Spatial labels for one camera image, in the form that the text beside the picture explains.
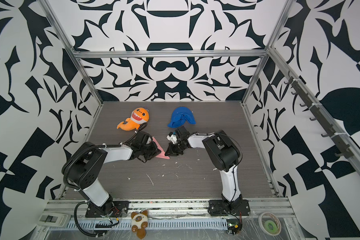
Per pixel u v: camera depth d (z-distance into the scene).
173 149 0.85
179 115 1.04
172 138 0.91
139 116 1.01
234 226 0.71
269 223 0.70
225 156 0.53
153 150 0.85
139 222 0.68
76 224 0.68
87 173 0.46
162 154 0.92
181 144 0.83
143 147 0.79
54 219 0.70
